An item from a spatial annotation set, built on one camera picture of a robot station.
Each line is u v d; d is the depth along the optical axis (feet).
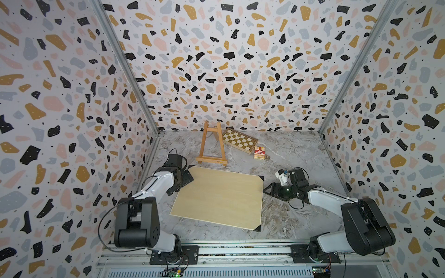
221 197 2.90
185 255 2.40
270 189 2.71
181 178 2.65
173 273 2.30
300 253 2.43
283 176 2.81
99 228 1.37
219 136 3.18
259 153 3.59
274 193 2.63
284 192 2.60
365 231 1.44
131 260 2.42
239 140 3.74
